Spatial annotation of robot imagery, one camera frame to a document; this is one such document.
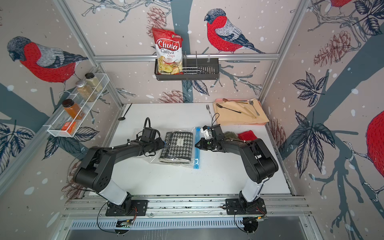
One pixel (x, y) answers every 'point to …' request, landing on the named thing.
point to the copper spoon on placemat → (225, 100)
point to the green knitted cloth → (229, 134)
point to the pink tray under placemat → (218, 100)
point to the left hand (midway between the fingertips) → (165, 141)
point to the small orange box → (68, 126)
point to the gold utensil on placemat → (252, 115)
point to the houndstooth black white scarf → (178, 147)
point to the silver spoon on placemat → (251, 102)
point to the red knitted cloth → (247, 135)
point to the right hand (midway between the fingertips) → (195, 145)
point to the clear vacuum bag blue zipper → (195, 159)
